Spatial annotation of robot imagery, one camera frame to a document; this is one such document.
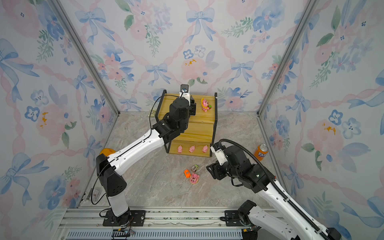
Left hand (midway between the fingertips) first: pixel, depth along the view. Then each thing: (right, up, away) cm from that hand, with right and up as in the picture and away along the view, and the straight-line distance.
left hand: (188, 94), depth 70 cm
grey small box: (-49, -51, +8) cm, 72 cm away
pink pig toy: (-7, -30, +25) cm, 39 cm away
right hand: (+11, -33, 0) cm, 35 cm away
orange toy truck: (-1, -43, +17) cm, 46 cm away
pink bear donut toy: (+3, -44, +13) cm, 46 cm away
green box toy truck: (+3, -39, +17) cm, 43 cm away
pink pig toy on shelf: (+10, -29, +26) cm, 40 cm away
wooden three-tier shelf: (+5, -22, +12) cm, 26 cm away
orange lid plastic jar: (-47, -29, +15) cm, 58 cm away
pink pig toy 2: (+1, -29, +26) cm, 39 cm away
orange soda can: (+42, -30, +17) cm, 54 cm away
